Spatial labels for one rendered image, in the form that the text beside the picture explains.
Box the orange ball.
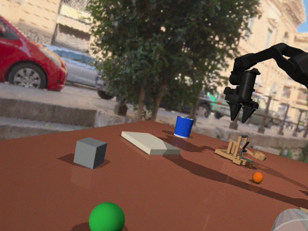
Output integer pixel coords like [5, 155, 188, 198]
[252, 172, 264, 183]

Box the cream flat slab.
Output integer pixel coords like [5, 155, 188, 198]
[121, 131, 180, 154]

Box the green ball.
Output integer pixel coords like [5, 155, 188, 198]
[89, 202, 125, 231]

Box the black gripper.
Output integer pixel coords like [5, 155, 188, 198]
[225, 83, 259, 123]

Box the blue cup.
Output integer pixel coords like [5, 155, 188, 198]
[174, 116, 194, 139]

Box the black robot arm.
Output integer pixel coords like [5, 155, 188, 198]
[229, 43, 308, 89]

